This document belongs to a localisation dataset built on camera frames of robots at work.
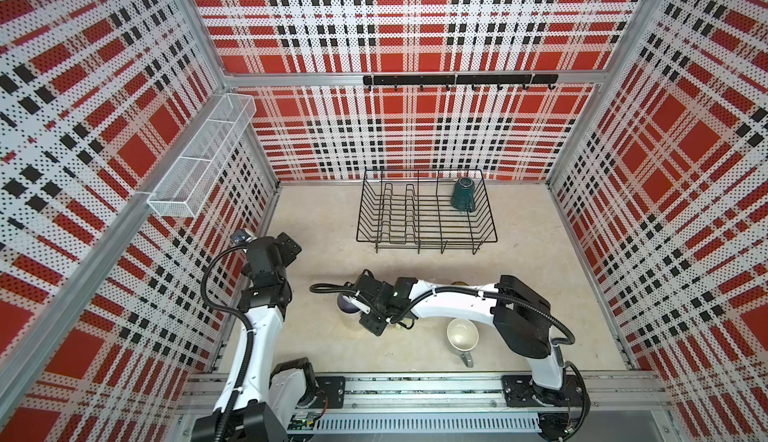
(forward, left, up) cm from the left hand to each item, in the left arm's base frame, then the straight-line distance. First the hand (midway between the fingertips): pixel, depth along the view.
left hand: (274, 250), depth 80 cm
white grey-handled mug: (-18, -52, -17) cm, 57 cm away
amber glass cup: (-19, -46, +17) cm, 52 cm away
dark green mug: (+28, -57, -9) cm, 64 cm away
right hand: (-14, -26, -14) cm, 33 cm away
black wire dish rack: (+29, -44, -17) cm, 55 cm away
